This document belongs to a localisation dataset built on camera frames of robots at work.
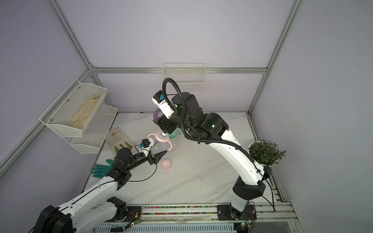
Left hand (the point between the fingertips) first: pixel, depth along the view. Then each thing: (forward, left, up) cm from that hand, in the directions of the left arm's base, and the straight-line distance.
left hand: (161, 146), depth 76 cm
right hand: (0, -4, +23) cm, 23 cm away
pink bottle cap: (-2, -1, -17) cm, 17 cm away
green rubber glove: (-5, +40, -20) cm, 45 cm away
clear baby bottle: (-1, +1, +1) cm, 2 cm away
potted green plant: (-3, -56, -2) cm, 56 cm away
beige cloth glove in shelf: (+13, +44, +10) cm, 47 cm away
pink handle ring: (-1, -2, +11) cm, 11 cm away
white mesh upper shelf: (+16, +51, +10) cm, 55 cm away
